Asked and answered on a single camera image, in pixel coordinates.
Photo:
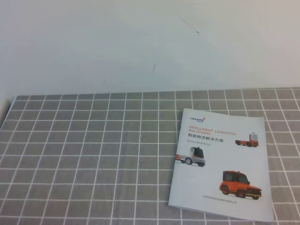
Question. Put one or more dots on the white logistics brochure book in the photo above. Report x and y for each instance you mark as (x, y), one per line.
(221, 166)

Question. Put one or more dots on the grey checked tablecloth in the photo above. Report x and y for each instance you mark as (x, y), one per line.
(107, 159)

